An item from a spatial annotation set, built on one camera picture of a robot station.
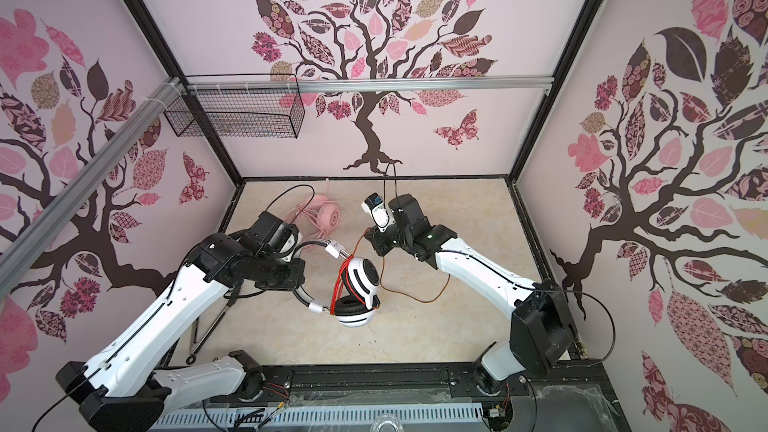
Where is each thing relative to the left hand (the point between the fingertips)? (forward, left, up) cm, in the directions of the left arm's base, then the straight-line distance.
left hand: (300, 286), depth 69 cm
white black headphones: (-2, -15, +9) cm, 18 cm away
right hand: (+16, -15, 0) cm, 22 cm away
